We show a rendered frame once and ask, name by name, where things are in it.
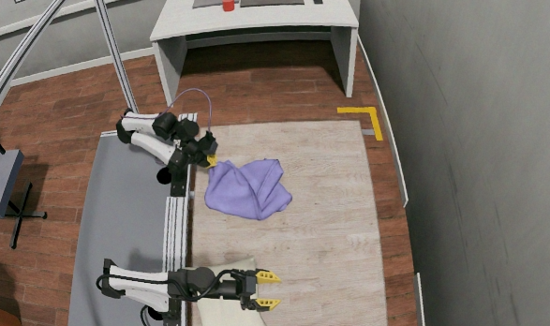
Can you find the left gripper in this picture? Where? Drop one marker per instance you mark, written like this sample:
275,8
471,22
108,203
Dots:
199,157

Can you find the purple cloth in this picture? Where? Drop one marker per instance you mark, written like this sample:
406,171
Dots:
251,192

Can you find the beige pillow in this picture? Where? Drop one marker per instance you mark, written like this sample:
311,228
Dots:
221,312

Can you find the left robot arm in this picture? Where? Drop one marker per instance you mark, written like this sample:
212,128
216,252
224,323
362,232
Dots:
165,126

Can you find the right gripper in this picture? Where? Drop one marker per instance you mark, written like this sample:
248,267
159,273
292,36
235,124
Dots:
229,291

